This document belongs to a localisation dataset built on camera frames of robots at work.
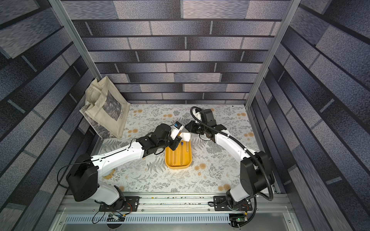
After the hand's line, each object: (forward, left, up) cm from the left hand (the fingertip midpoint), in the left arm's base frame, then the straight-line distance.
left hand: (181, 137), depth 81 cm
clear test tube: (-5, +5, -16) cm, 17 cm away
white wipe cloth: (0, -2, 0) cm, 2 cm away
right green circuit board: (-37, -28, -17) cm, 50 cm away
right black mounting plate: (-31, -21, -15) cm, 40 cm away
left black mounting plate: (-31, +27, -16) cm, 44 cm away
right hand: (+8, -2, +1) cm, 8 cm away
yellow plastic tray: (-6, +1, -16) cm, 17 cm away
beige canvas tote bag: (+19, +50, +2) cm, 54 cm away
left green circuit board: (-37, +33, -17) cm, 52 cm away
